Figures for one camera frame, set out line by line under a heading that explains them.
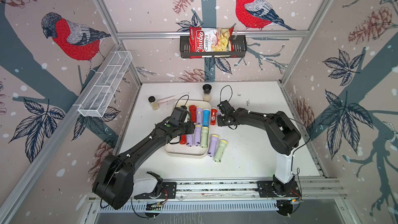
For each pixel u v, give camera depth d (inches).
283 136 20.1
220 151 32.8
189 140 34.5
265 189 28.7
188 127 29.8
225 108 31.0
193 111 39.6
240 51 36.5
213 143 34.2
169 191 29.1
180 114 25.6
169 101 43.5
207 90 39.7
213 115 38.5
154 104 39.8
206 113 39.2
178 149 34.6
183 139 35.1
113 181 15.7
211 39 34.5
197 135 35.4
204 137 34.7
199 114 38.5
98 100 28.1
